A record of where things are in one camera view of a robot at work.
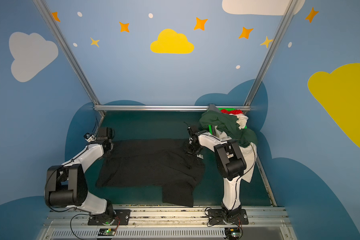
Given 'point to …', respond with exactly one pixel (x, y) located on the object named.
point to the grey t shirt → (212, 107)
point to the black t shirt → (169, 163)
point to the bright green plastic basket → (210, 126)
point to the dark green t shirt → (228, 124)
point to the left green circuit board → (106, 232)
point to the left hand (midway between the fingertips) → (105, 146)
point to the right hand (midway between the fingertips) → (187, 151)
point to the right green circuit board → (232, 233)
